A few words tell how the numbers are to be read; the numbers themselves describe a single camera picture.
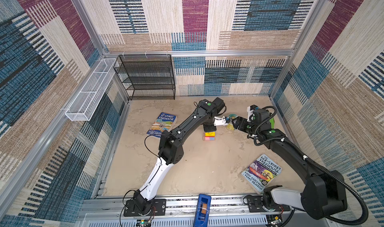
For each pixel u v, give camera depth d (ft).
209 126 2.66
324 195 1.32
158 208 2.40
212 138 3.09
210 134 3.03
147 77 3.55
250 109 2.54
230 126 2.77
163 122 3.36
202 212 2.21
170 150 1.86
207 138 3.09
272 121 3.43
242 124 2.44
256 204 2.40
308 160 1.51
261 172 2.67
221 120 2.62
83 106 2.33
